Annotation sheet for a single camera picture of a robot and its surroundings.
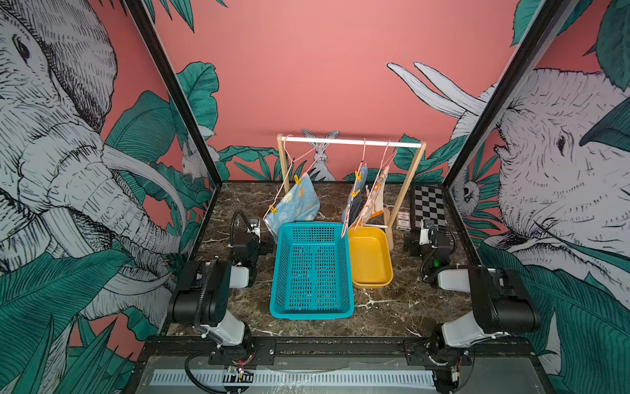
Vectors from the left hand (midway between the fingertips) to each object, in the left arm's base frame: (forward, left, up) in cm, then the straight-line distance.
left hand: (258, 228), depth 95 cm
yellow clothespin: (+9, -17, +17) cm, 26 cm away
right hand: (-3, -62, +1) cm, 63 cm away
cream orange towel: (+11, -49, -1) cm, 50 cm away
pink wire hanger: (+36, -28, +12) cm, 47 cm away
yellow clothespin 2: (-2, -8, +15) cm, 17 cm away
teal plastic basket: (-17, -21, -8) cm, 28 cm away
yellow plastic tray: (-10, -45, -9) cm, 47 cm away
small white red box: (+5, -61, -5) cm, 62 cm away
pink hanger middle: (+7, -38, +15) cm, 41 cm away
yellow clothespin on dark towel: (+11, -40, +16) cm, 44 cm away
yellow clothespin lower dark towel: (+2, -37, +17) cm, 41 cm away
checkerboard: (+13, -76, -5) cm, 77 cm away
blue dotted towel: (+8, -17, +4) cm, 19 cm away
